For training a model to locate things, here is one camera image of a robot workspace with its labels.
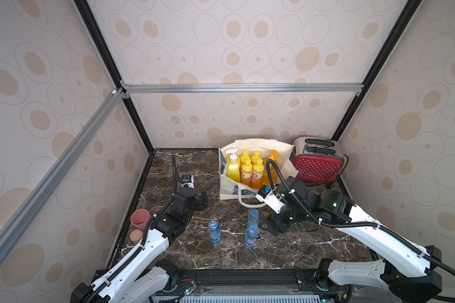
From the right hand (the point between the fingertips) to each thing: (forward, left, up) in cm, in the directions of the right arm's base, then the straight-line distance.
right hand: (269, 218), depth 66 cm
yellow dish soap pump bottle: (+26, +14, -2) cm, 29 cm away
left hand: (+13, +26, -3) cm, 29 cm away
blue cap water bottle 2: (+4, +5, -9) cm, 11 cm away
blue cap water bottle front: (-3, +6, -10) cm, 12 cm away
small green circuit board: (-19, +27, -21) cm, 40 cm away
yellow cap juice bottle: (+24, +8, -6) cm, 26 cm away
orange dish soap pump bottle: (+31, -4, 0) cm, 31 cm away
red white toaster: (+35, -27, -7) cm, 45 cm away
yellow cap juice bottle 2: (+31, +9, -2) cm, 32 cm away
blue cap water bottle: (-2, +20, -11) cm, 23 cm away
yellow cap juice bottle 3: (+32, +4, -2) cm, 32 cm away
